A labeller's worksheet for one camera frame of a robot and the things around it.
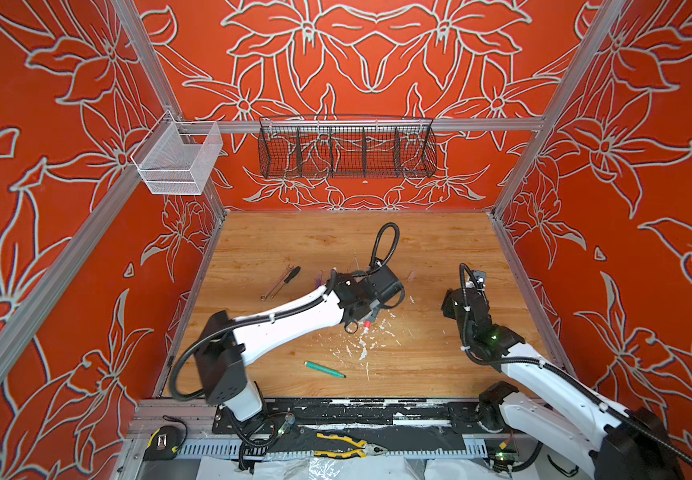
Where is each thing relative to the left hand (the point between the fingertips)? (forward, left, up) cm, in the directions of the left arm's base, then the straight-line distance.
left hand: (365, 297), depth 78 cm
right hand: (+6, -26, -4) cm, 27 cm away
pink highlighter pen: (-2, -1, -14) cm, 14 cm away
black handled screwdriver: (+14, +26, -15) cm, 33 cm away
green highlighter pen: (-15, +11, -15) cm, 24 cm away
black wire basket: (+48, +8, +15) cm, 51 cm away
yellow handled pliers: (-32, -1, -14) cm, 35 cm away
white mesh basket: (+39, +62, +16) cm, 75 cm away
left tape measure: (-34, +46, -13) cm, 59 cm away
